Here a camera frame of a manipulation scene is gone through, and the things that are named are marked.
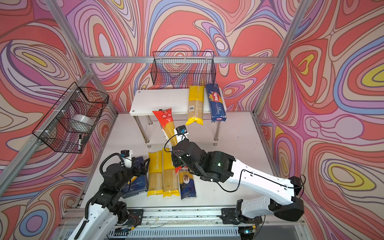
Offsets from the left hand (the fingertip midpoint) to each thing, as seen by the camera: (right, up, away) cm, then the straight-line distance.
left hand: (143, 158), depth 80 cm
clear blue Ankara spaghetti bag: (+24, -16, +1) cm, 29 cm away
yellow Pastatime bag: (+6, -16, +1) cm, 17 cm away
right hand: (+20, +7, -17) cm, 27 cm away
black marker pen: (-29, +9, -8) cm, 31 cm away
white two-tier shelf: (+2, +31, -1) cm, 31 cm away
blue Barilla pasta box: (-3, -14, -2) cm, 14 cm away
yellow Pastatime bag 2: (+14, -12, +5) cm, 19 cm away
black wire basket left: (-32, +19, -10) cm, 38 cm away
